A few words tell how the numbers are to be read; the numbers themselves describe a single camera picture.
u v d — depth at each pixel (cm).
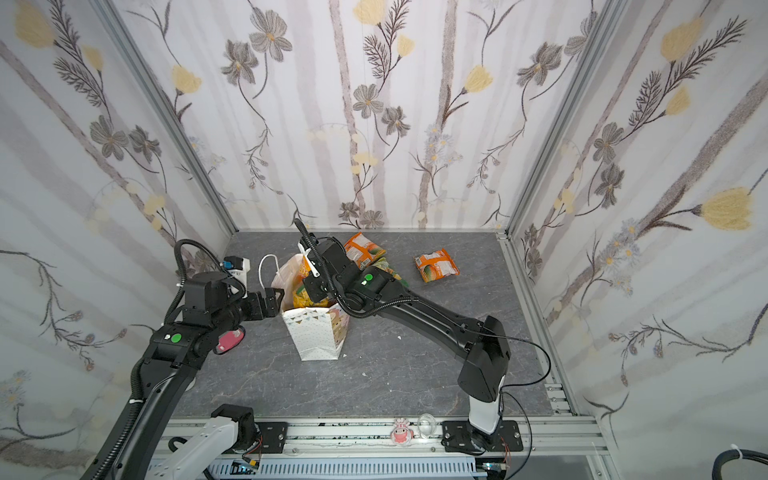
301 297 75
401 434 72
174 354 46
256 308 63
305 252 64
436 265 105
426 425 77
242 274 64
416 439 75
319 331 76
